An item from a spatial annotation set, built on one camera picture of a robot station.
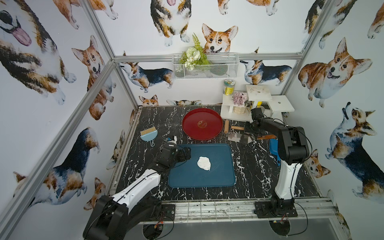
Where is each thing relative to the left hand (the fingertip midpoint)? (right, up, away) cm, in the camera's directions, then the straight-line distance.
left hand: (184, 146), depth 87 cm
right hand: (+46, +11, +17) cm, 51 cm away
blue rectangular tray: (+16, -11, +2) cm, 20 cm away
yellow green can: (+29, +38, +17) cm, 51 cm away
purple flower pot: (+35, +29, +9) cm, 46 cm away
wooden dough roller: (+29, +10, +20) cm, 37 cm away
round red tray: (+11, +12, +24) cm, 29 cm away
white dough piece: (+12, -11, +4) cm, 16 cm away
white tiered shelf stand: (+47, +30, +9) cm, 57 cm away
